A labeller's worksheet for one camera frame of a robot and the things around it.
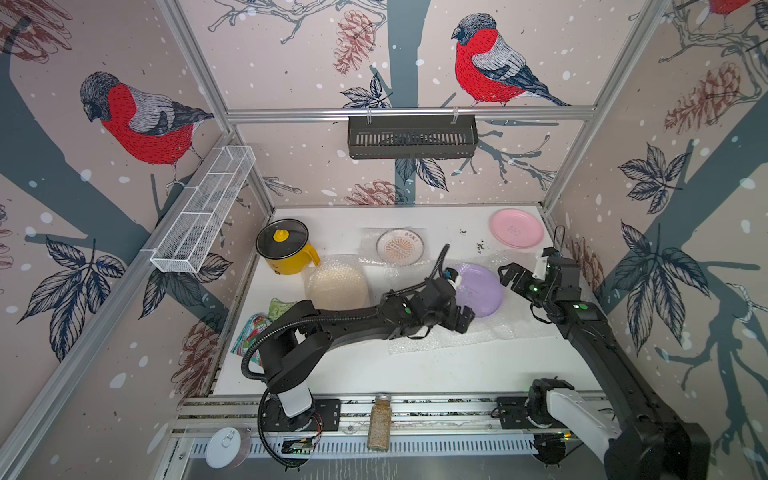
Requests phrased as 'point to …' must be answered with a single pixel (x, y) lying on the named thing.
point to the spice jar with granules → (379, 426)
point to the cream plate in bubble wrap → (339, 281)
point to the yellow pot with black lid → (283, 245)
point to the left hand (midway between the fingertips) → (467, 308)
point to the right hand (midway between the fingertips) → (511, 270)
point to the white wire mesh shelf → (181, 245)
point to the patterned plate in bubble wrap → (393, 246)
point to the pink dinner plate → (516, 228)
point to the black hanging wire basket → (420, 136)
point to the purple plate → (478, 289)
